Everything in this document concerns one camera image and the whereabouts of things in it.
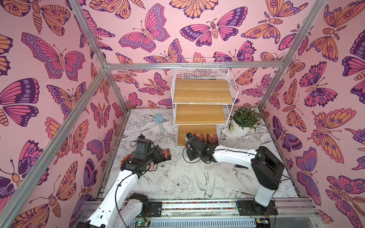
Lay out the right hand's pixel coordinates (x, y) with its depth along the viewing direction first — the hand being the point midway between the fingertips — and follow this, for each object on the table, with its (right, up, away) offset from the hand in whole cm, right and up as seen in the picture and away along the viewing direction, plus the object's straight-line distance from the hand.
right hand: (187, 152), depth 88 cm
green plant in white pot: (+35, +20, +1) cm, 41 cm away
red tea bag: (+10, +9, +15) cm, 20 cm away
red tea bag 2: (+17, +7, +12) cm, 22 cm away
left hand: (-17, +3, -6) cm, 18 cm away
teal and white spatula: (-22, +21, +26) cm, 41 cm away
